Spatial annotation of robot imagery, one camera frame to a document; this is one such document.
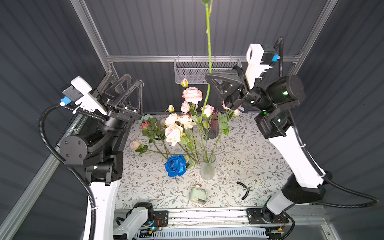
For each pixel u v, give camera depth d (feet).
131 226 1.65
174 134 1.83
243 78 1.16
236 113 2.17
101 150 1.12
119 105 1.02
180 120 2.10
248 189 2.71
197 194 2.56
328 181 1.30
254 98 1.22
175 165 1.55
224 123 2.08
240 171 2.93
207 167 2.69
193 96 1.78
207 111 2.06
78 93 0.99
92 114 1.04
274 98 1.16
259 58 0.96
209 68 1.06
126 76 1.30
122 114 1.10
